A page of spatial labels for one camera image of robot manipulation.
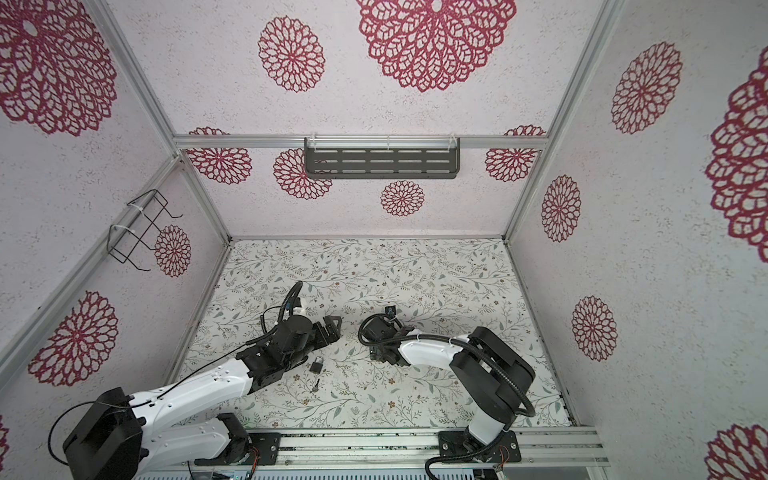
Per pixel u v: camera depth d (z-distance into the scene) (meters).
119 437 0.40
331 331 0.74
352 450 0.75
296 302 0.75
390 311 0.83
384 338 0.71
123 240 0.73
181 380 0.49
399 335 0.66
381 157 0.92
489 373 0.46
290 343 0.61
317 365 0.88
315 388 0.83
